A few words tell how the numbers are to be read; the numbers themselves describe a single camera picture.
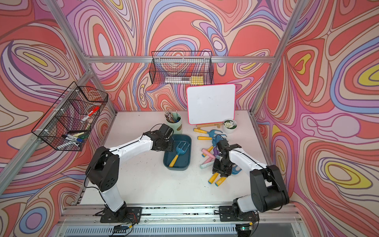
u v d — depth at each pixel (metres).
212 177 0.84
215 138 1.01
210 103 1.00
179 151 0.95
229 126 0.99
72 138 0.70
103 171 0.47
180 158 0.93
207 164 0.87
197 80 0.82
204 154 0.94
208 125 1.05
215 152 0.96
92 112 0.77
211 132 1.05
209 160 0.92
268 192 0.43
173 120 0.98
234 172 0.84
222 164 0.73
